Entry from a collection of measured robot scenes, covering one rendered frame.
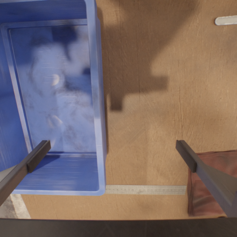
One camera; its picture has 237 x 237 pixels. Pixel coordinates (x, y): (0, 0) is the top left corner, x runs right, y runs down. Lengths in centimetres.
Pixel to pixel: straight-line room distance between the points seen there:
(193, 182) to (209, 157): 8
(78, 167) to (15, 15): 29
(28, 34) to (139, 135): 30
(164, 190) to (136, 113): 23
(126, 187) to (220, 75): 34
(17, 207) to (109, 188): 104
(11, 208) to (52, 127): 112
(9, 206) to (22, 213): 10
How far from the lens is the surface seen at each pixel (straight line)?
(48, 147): 17
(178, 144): 16
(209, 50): 38
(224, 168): 47
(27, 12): 31
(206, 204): 53
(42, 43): 37
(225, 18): 39
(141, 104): 36
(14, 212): 149
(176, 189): 48
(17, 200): 139
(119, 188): 46
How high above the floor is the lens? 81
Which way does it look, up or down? 70 degrees down
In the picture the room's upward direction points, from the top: 175 degrees counter-clockwise
